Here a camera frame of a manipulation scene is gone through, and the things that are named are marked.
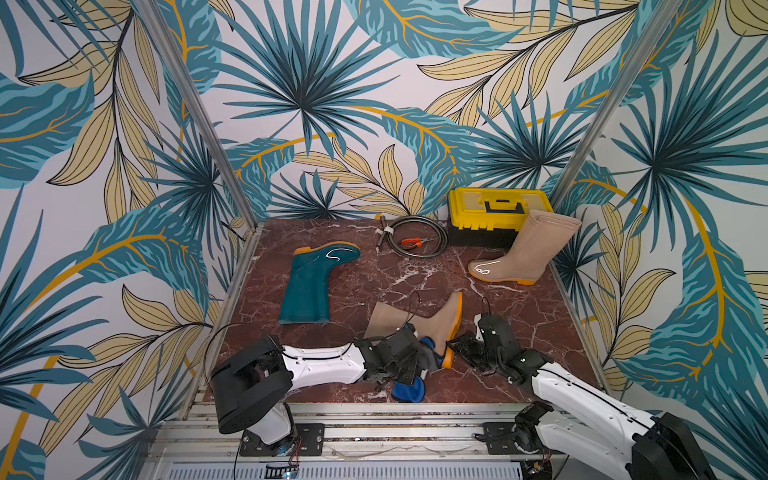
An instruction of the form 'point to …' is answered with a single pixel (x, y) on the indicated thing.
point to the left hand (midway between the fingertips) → (409, 375)
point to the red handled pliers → (416, 242)
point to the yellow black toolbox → (492, 217)
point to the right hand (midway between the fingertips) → (449, 345)
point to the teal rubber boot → (306, 297)
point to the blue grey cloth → (428, 358)
